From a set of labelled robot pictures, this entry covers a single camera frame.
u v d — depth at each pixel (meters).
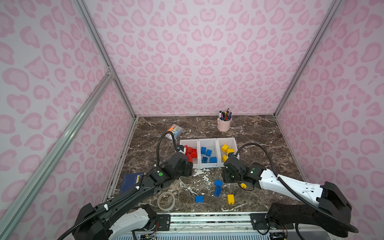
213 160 0.94
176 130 1.10
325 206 0.40
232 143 0.99
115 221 0.44
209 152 1.00
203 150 0.96
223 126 1.07
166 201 0.80
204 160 0.93
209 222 0.75
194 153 0.94
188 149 0.98
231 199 0.78
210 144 1.00
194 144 0.95
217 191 0.82
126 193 0.46
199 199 0.81
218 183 0.85
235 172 0.63
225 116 1.04
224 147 0.98
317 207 0.40
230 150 0.99
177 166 0.60
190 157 0.94
